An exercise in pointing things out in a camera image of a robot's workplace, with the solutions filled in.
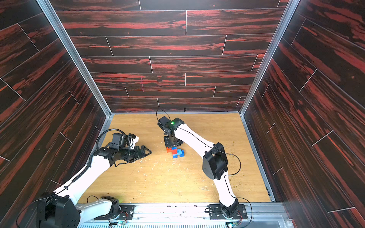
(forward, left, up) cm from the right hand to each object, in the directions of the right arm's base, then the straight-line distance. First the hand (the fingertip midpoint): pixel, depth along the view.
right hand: (175, 143), depth 88 cm
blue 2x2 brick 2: (-3, -5, -9) cm, 11 cm away
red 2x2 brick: (-4, 0, -4) cm, 5 cm away
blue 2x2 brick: (-3, 0, -1) cm, 3 cm away
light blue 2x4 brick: (-3, -3, -6) cm, 7 cm away
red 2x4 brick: (-4, +4, 0) cm, 6 cm away
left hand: (-9, +15, +2) cm, 18 cm away
